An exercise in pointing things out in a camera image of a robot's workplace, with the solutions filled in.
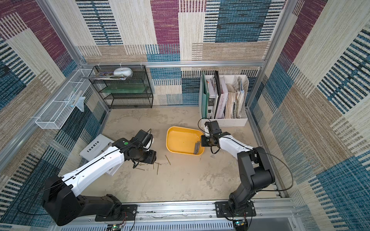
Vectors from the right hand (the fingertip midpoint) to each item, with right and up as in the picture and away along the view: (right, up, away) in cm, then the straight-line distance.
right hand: (203, 139), depth 95 cm
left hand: (-30, -8, -13) cm, 34 cm away
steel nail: (-4, -5, +1) cm, 6 cm away
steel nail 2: (-23, -12, -3) cm, 26 cm away
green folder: (0, +26, -8) cm, 28 cm away
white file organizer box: (+13, +26, -2) cm, 29 cm away
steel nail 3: (-38, -17, -8) cm, 42 cm away
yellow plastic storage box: (-12, 0, -4) cm, 13 cm away
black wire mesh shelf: (-56, +37, +11) cm, 68 cm away
